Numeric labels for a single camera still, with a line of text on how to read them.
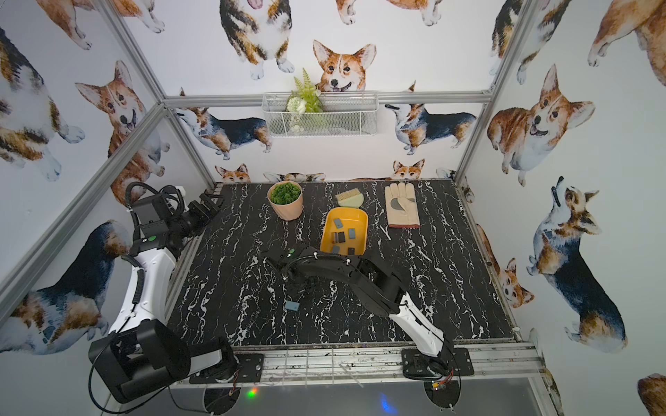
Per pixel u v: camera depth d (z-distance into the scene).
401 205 1.12
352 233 1.03
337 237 1.01
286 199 1.02
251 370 0.73
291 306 0.86
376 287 0.52
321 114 0.87
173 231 0.65
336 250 0.99
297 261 0.62
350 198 1.15
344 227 1.06
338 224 1.06
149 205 0.57
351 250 0.98
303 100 0.82
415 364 0.73
